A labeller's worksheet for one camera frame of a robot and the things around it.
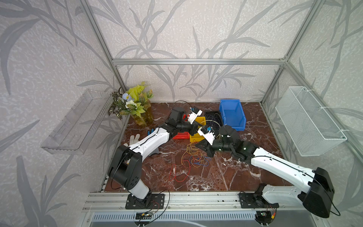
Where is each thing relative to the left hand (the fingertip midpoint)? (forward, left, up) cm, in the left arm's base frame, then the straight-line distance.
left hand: (203, 127), depth 79 cm
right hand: (-10, +5, 0) cm, 11 cm away
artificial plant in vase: (+20, +44, 0) cm, 48 cm away
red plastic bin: (-6, +11, +1) cm, 12 cm away
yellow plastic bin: (+1, +2, +5) cm, 5 cm away
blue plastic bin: (+19, -23, -11) cm, 32 cm away
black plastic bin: (+18, -10, -15) cm, 25 cm away
